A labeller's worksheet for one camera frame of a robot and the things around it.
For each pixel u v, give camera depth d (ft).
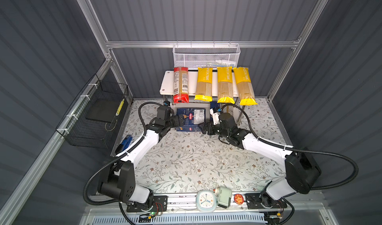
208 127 2.42
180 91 2.38
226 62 3.00
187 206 2.42
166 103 2.53
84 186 1.25
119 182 1.37
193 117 2.99
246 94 2.32
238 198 2.47
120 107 2.58
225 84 2.52
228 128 2.11
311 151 1.40
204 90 2.42
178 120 2.55
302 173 1.45
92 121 2.36
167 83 2.67
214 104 3.43
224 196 2.39
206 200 2.36
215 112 2.47
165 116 2.15
